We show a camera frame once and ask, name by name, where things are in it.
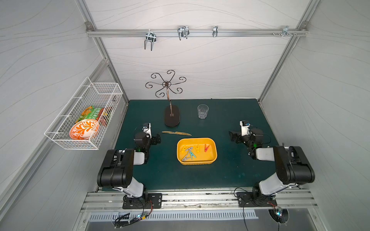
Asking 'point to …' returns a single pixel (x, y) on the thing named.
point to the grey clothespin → (189, 150)
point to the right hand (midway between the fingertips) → (237, 129)
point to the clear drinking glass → (203, 111)
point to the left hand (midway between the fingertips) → (153, 131)
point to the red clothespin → (206, 148)
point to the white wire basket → (105, 96)
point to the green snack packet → (91, 113)
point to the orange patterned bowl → (85, 129)
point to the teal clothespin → (192, 154)
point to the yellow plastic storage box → (196, 151)
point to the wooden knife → (177, 133)
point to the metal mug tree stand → (172, 112)
